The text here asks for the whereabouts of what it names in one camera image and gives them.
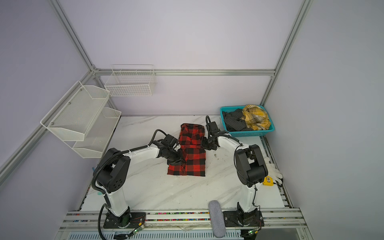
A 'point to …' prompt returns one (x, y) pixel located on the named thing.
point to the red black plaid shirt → (190, 136)
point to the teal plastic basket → (246, 133)
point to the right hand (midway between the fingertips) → (201, 145)
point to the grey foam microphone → (217, 219)
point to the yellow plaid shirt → (255, 117)
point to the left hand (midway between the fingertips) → (184, 163)
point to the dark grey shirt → (233, 121)
